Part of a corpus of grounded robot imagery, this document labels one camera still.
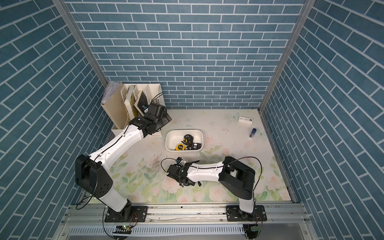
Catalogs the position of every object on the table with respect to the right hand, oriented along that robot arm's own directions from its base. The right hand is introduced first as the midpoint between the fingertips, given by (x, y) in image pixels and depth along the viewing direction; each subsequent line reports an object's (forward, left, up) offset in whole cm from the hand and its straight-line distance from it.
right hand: (195, 171), depth 87 cm
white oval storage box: (+22, +17, +1) cm, 28 cm away
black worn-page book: (+38, +41, +18) cm, 58 cm away
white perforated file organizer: (+39, +43, +22) cm, 62 cm away
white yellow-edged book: (+29, +42, +25) cm, 57 cm away
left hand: (+21, +17, +22) cm, 35 cm away
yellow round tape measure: (+15, +12, +2) cm, 19 cm away
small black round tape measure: (+16, +1, +3) cm, 16 cm away
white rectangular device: (+42, -34, +2) cm, 54 cm away
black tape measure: (+20, +7, +3) cm, 22 cm away
